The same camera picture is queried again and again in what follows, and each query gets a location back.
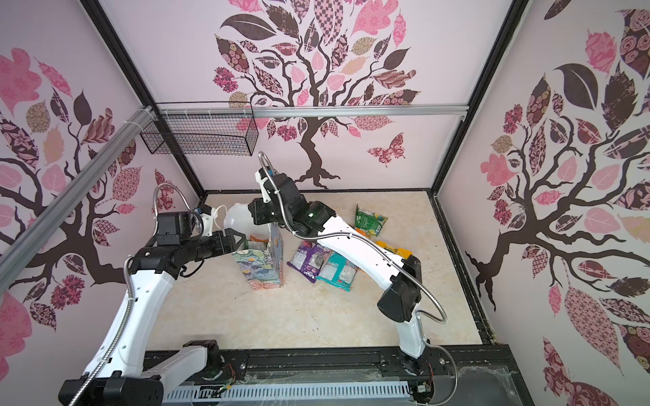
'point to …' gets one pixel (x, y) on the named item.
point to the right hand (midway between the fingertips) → (250, 202)
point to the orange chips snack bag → (265, 240)
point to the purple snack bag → (309, 258)
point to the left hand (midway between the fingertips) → (236, 243)
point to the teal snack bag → (338, 271)
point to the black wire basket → (203, 128)
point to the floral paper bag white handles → (262, 260)
